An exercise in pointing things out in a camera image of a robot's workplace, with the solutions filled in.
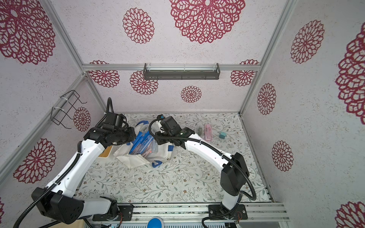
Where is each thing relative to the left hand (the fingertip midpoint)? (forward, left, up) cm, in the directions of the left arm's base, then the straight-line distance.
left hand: (136, 136), depth 78 cm
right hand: (+1, -11, 0) cm, 11 cm away
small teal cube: (+17, -56, -23) cm, 63 cm away
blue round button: (-38, -12, -20) cm, 44 cm away
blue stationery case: (+6, 0, -17) cm, 18 cm away
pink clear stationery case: (+19, -45, -23) cm, 54 cm away
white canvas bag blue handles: (-8, +4, -15) cm, 17 cm away
